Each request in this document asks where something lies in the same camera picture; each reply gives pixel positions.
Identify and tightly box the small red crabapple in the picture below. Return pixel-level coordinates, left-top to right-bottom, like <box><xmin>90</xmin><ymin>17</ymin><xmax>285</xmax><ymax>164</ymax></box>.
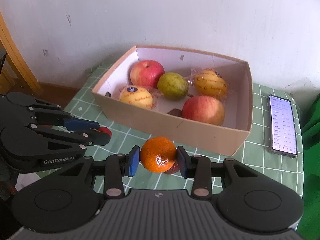
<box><xmin>98</xmin><ymin>127</ymin><xmax>112</xmax><ymax>137</ymax></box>
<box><xmin>164</xmin><ymin>161</ymin><xmax>180</xmax><ymax>174</ymax></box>

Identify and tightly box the orange tangerine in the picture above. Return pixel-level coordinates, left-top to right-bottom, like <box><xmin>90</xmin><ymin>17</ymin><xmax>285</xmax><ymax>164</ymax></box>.
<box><xmin>139</xmin><ymin>137</ymin><xmax>177</xmax><ymax>173</ymax></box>

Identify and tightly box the dark brown passion fruit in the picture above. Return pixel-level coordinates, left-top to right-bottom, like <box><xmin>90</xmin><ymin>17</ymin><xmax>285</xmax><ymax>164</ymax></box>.
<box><xmin>167</xmin><ymin>108</ymin><xmax>182</xmax><ymax>117</ymax></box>

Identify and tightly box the green checkered tablecloth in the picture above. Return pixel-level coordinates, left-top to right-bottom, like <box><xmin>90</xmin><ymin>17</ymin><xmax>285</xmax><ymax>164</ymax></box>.
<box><xmin>44</xmin><ymin>63</ymin><xmax>304</xmax><ymax>195</ymax></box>

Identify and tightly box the brown cardboard box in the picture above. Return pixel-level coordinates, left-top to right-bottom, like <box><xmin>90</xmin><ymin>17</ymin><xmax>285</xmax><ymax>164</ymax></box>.
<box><xmin>92</xmin><ymin>46</ymin><xmax>253</xmax><ymax>156</ymax></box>

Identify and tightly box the smartphone with lit screen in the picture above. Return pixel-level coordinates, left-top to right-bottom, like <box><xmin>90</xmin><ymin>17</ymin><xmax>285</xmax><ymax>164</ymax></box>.
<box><xmin>268</xmin><ymin>94</ymin><xmax>298</xmax><ymax>158</ymax></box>

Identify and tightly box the wrapped yellow pear with sticker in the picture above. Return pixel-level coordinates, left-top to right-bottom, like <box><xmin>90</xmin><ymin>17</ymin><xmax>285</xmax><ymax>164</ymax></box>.
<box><xmin>111</xmin><ymin>85</ymin><xmax>163</xmax><ymax>110</ymax></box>

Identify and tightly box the green cloth bag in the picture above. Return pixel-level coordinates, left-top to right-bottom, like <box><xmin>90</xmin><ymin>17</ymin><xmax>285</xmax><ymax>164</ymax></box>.
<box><xmin>298</xmin><ymin>98</ymin><xmax>320</xmax><ymax>239</ymax></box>

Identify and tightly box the large red apple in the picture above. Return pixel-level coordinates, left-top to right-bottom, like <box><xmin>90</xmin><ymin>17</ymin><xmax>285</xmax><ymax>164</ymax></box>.
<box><xmin>130</xmin><ymin>60</ymin><xmax>165</xmax><ymax>88</ymax></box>

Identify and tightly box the green pear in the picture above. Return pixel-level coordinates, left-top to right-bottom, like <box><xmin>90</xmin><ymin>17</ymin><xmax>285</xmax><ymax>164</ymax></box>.
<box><xmin>157</xmin><ymin>72</ymin><xmax>189</xmax><ymax>101</ymax></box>

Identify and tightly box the red apple front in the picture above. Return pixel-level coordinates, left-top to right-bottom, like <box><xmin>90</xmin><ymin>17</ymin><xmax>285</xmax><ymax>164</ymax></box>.
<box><xmin>182</xmin><ymin>95</ymin><xmax>225</xmax><ymax>126</ymax></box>

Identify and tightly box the wrapped yellow pear right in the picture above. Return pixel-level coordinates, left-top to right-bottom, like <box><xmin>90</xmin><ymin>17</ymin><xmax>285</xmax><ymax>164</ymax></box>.
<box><xmin>185</xmin><ymin>68</ymin><xmax>228</xmax><ymax>101</ymax></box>

